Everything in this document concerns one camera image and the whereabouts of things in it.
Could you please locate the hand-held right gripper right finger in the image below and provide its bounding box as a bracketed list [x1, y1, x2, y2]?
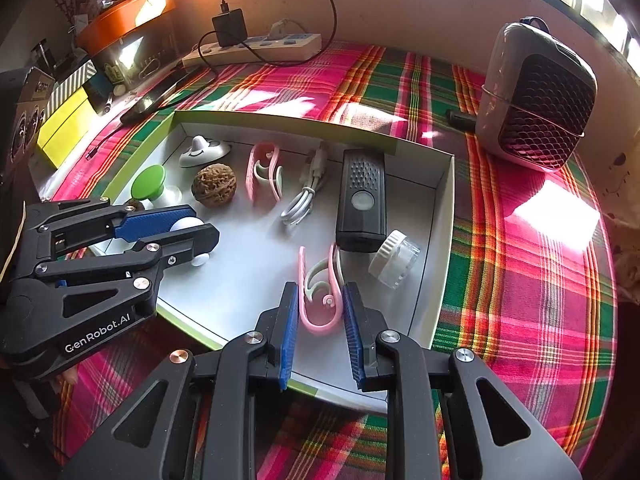
[342, 281, 583, 480]

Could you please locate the small black plug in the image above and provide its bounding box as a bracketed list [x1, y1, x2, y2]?
[446, 109, 476, 131]

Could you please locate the black charger adapter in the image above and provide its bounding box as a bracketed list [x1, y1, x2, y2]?
[212, 8, 248, 48]

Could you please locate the green and white cardboard box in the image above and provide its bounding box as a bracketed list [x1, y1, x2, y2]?
[102, 110, 456, 403]

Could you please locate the thin black cable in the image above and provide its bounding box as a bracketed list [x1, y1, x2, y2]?
[85, 125, 126, 158]

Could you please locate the black smartphone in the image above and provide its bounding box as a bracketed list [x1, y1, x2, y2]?
[120, 67, 201, 123]

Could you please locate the yellow box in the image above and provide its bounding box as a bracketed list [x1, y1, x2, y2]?
[37, 87, 96, 170]

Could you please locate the pink clip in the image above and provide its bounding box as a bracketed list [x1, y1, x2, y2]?
[298, 242, 346, 335]
[246, 142, 285, 202]

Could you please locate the dark box with round dials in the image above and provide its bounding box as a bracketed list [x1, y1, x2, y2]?
[10, 67, 56, 161]

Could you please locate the dark glossy box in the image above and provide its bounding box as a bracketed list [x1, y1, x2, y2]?
[87, 22, 178, 98]

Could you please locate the clear jar with white lid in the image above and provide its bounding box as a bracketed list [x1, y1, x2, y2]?
[368, 230, 422, 292]

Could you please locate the striped box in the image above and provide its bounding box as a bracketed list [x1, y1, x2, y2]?
[47, 60, 98, 118]

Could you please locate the white panda face gadget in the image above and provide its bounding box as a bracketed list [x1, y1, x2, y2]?
[179, 135, 232, 169]

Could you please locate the black bike light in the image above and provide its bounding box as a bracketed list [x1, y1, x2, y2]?
[335, 149, 387, 253]

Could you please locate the orange planter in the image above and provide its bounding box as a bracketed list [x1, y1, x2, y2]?
[76, 0, 177, 53]

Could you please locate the small white round toy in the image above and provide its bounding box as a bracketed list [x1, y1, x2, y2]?
[167, 217, 211, 267]

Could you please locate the spotted cream curtain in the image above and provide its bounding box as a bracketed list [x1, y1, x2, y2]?
[595, 125, 640, 306]

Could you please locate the white power strip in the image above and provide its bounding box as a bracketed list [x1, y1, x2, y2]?
[181, 32, 322, 67]

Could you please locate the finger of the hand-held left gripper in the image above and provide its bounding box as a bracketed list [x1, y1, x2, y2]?
[35, 224, 221, 286]
[22, 199, 198, 256]

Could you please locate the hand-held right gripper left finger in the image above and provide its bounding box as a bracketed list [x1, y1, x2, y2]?
[60, 281, 301, 480]

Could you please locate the white usb cable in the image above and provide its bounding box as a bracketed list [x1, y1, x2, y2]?
[280, 141, 331, 226]

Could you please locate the small grey space heater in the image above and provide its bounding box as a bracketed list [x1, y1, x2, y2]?
[475, 17, 599, 173]

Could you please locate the black charger cable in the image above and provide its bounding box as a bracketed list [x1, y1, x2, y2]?
[197, 0, 337, 68]

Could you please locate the green cap mushroom toy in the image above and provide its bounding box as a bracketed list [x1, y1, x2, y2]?
[131, 165, 183, 207]

